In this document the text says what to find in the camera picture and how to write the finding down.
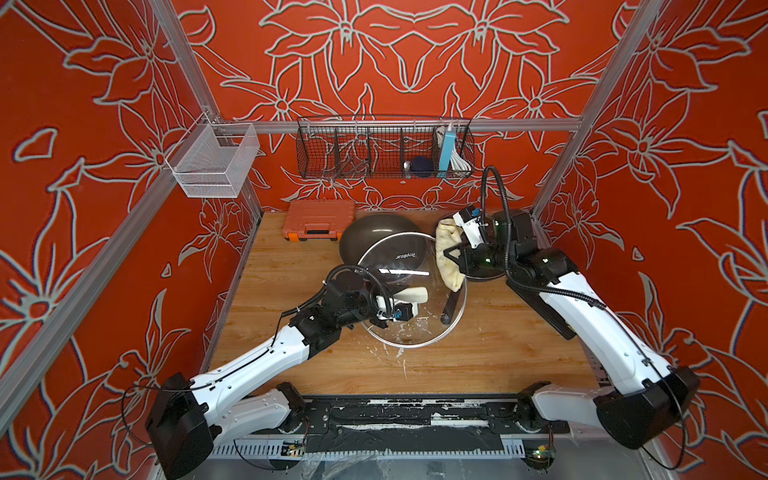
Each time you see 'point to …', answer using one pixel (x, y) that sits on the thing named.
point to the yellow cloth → (447, 233)
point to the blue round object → (422, 166)
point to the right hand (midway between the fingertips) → (441, 250)
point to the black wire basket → (377, 147)
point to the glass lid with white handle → (425, 329)
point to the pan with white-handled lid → (391, 246)
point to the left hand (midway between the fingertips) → (405, 285)
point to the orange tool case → (318, 219)
